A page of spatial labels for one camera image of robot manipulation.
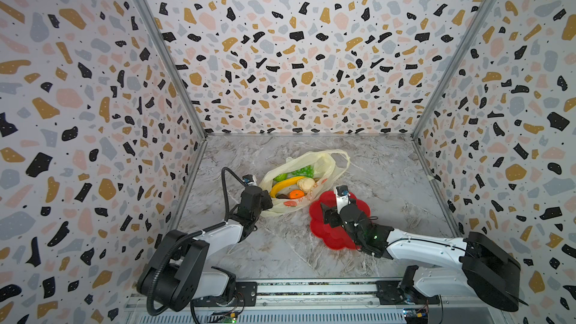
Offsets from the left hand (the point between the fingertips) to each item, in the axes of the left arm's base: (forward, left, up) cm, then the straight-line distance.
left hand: (269, 191), depth 91 cm
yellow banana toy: (+5, -2, -5) cm, 7 cm away
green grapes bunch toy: (+13, -16, -5) cm, 21 cm away
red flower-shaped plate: (-16, -27, -8) cm, 33 cm away
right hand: (-8, -24, +5) cm, 26 cm away
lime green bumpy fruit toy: (+8, -4, -2) cm, 9 cm away
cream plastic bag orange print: (+6, -10, -5) cm, 13 cm away
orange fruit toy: (+1, -11, -4) cm, 12 cm away
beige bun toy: (+4, -15, -2) cm, 16 cm away
